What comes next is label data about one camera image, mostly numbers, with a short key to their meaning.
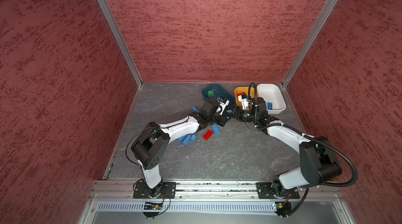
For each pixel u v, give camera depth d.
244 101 0.81
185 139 0.89
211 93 1.13
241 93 1.08
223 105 0.78
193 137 0.90
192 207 0.77
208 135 0.92
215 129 0.95
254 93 1.13
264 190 0.74
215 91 1.14
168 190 0.74
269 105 1.06
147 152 0.47
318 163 0.44
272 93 1.14
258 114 0.69
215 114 0.74
